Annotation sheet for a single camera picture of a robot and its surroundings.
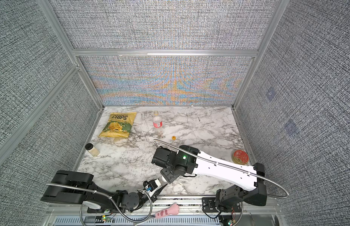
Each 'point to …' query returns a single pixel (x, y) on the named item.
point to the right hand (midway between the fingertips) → (170, 170)
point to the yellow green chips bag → (119, 125)
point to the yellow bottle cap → (173, 137)
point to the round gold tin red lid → (240, 157)
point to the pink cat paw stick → (173, 210)
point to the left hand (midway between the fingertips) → (166, 179)
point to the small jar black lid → (92, 149)
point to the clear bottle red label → (157, 124)
